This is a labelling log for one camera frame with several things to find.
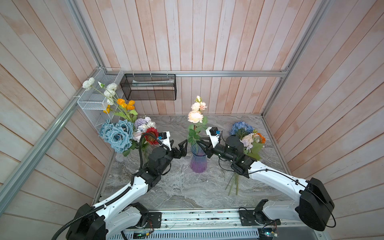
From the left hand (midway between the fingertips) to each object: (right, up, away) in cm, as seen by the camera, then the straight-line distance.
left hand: (181, 143), depth 76 cm
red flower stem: (-15, +3, -6) cm, 16 cm away
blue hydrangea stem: (+40, +7, +24) cm, 47 cm away
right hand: (+9, +2, -2) cm, 9 cm away
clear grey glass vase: (-18, -4, -3) cm, 18 cm away
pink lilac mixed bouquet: (-21, +9, -2) cm, 23 cm away
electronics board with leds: (+42, -43, -5) cm, 60 cm away
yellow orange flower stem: (-28, +17, -2) cm, 33 cm away
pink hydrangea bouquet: (+45, -2, +18) cm, 49 cm away
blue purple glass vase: (+10, -12, +17) cm, 23 cm away
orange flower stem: (+54, +1, +22) cm, 58 cm away
